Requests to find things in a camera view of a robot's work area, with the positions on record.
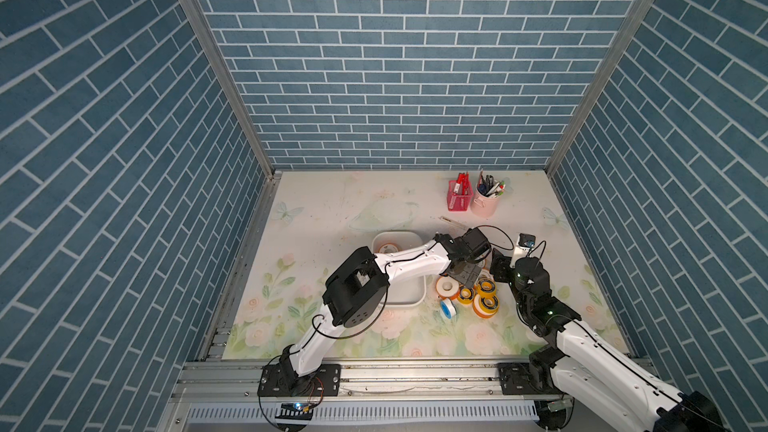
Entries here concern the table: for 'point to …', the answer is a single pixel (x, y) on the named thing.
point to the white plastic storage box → (405, 293)
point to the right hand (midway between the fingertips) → (506, 252)
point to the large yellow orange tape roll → (485, 306)
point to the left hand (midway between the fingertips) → (465, 273)
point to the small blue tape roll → (448, 307)
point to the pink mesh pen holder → (459, 193)
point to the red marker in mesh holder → (463, 179)
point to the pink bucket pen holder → (486, 197)
